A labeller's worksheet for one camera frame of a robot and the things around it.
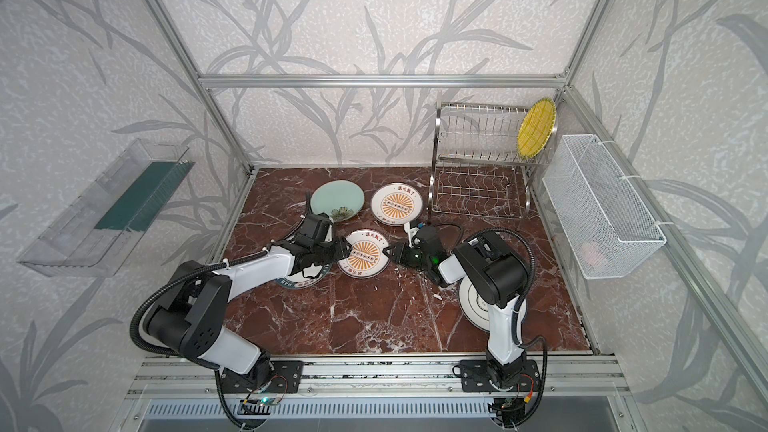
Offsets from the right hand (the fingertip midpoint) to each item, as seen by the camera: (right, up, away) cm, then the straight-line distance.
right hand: (386, 244), depth 95 cm
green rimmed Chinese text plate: (-26, -9, -6) cm, 28 cm away
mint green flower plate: (-18, +14, +16) cm, 28 cm away
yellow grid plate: (+44, +35, -11) cm, 57 cm away
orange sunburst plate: (-6, -4, -1) cm, 7 cm away
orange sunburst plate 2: (+3, +12, +13) cm, 18 cm away
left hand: (-11, +2, -3) cm, 11 cm away
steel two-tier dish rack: (+37, +26, +28) cm, 54 cm away
